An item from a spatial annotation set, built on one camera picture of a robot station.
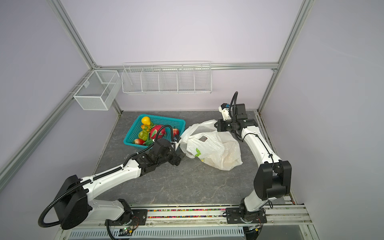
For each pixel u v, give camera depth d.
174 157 0.72
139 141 0.97
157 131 0.98
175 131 1.02
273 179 0.45
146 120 1.02
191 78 1.04
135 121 1.01
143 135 0.99
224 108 0.75
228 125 0.72
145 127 1.02
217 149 0.76
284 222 0.74
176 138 0.71
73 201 0.41
